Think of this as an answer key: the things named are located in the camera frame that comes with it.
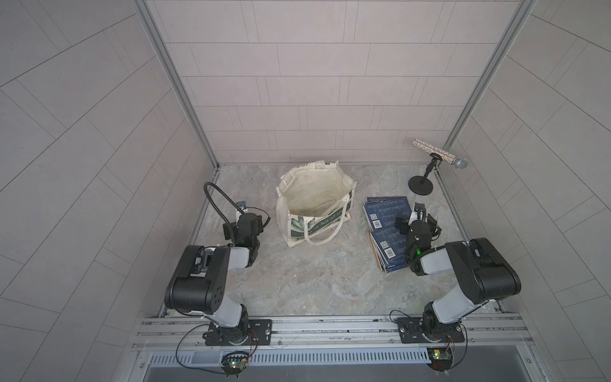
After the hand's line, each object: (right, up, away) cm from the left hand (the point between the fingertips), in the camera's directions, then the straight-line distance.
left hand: (245, 214), depth 94 cm
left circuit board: (+6, -37, -30) cm, 48 cm away
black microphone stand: (+78, +11, +14) cm, 80 cm away
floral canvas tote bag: (+27, +5, +3) cm, 28 cm away
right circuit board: (+65, -38, -26) cm, 80 cm away
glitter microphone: (+81, +20, -7) cm, 84 cm away
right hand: (+67, +2, -1) cm, 67 cm away
